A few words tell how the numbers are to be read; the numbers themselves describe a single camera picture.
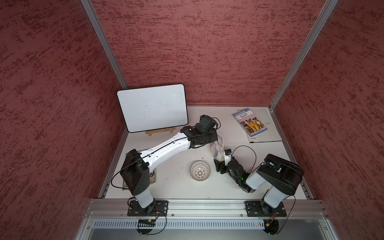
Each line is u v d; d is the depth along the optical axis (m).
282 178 0.47
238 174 0.70
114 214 0.73
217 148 0.81
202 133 0.59
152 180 0.81
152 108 0.93
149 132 0.99
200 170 0.85
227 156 0.79
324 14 0.73
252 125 1.06
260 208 0.66
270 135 1.04
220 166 0.81
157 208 0.73
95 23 0.76
